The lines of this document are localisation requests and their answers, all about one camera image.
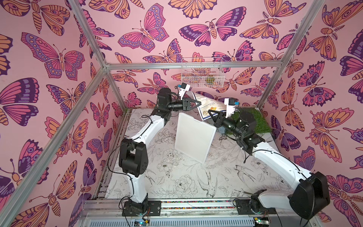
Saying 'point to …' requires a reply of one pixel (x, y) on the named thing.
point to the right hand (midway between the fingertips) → (210, 110)
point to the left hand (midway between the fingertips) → (202, 105)
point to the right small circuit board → (262, 220)
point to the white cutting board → (194, 138)
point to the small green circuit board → (141, 223)
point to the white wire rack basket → (202, 77)
